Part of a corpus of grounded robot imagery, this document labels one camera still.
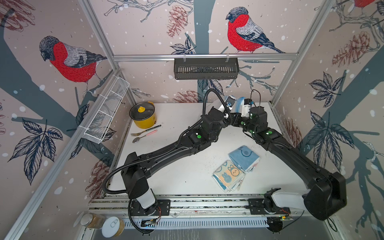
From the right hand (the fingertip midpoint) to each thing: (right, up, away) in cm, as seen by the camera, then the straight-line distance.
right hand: (228, 112), depth 79 cm
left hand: (-2, +5, -12) cm, 13 cm away
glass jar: (-62, -48, -16) cm, 80 cm away
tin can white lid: (-56, -51, -14) cm, 77 cm away
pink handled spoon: (-60, -19, +22) cm, 66 cm away
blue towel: (+12, -28, +10) cm, 32 cm away
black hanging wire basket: (-11, +31, +26) cm, 42 cm away
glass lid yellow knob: (-55, +1, +22) cm, 59 cm away
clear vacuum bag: (+2, +1, -6) cm, 7 cm away
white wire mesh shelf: (-74, -7, +6) cm, 75 cm away
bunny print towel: (+1, -36, +3) cm, 36 cm away
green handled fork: (-60, -15, +22) cm, 66 cm away
